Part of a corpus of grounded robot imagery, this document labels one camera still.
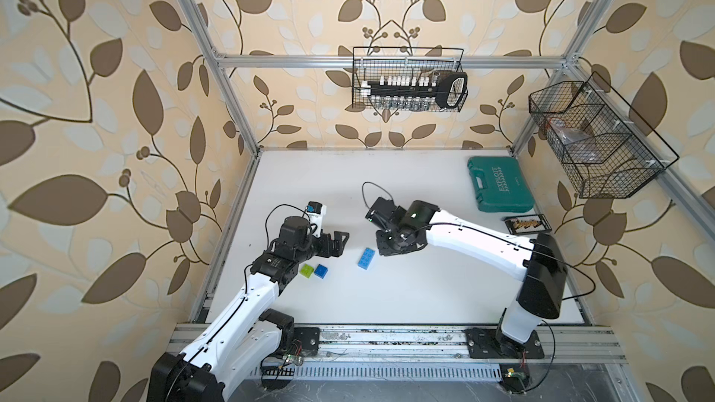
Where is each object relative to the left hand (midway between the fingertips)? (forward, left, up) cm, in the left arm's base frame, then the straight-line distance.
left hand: (335, 231), depth 81 cm
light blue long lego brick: (-3, -9, -13) cm, 16 cm away
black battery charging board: (+10, -65, -11) cm, 67 cm away
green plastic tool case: (+24, -59, -8) cm, 64 cm away
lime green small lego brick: (-7, +9, -13) cm, 18 cm away
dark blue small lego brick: (-7, +5, -13) cm, 16 cm away
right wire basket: (+13, -73, +22) cm, 77 cm away
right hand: (-5, -14, -2) cm, 15 cm away
